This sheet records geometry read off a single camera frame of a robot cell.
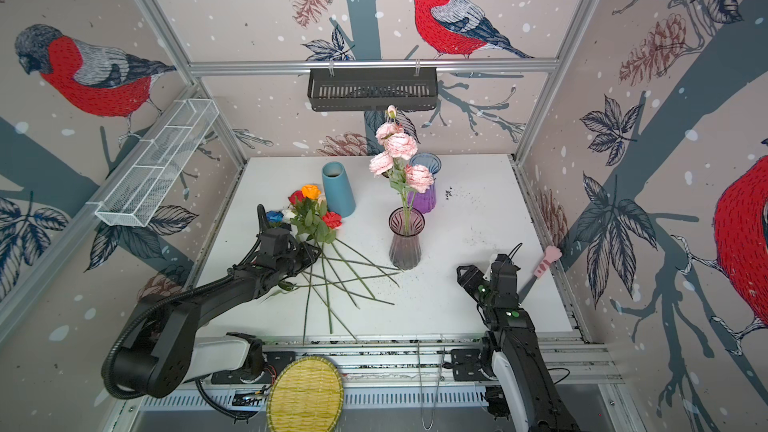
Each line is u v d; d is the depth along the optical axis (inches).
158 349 16.5
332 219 38.5
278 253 28.2
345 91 42.0
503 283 25.3
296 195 41.5
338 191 37.3
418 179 28.7
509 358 22.1
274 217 38.4
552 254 35.8
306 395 27.5
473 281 30.0
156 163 30.7
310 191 42.1
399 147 26.9
